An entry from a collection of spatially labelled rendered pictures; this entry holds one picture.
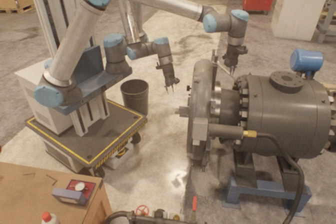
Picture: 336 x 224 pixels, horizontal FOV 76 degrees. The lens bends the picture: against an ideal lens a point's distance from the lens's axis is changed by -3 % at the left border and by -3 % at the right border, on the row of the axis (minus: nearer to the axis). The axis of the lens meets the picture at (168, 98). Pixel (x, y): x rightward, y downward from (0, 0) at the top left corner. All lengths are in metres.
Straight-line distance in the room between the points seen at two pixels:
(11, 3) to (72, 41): 6.88
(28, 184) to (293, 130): 1.66
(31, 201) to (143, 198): 0.81
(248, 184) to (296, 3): 4.07
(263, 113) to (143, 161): 1.17
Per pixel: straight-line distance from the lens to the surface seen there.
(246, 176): 1.81
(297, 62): 1.81
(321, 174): 2.45
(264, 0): 6.83
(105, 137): 1.95
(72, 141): 2.01
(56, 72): 1.25
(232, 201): 1.92
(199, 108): 1.35
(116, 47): 1.69
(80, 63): 1.70
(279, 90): 1.59
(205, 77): 1.42
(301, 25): 5.36
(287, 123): 1.56
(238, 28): 1.21
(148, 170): 2.08
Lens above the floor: 1.67
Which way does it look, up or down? 36 degrees down
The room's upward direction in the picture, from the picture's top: straight up
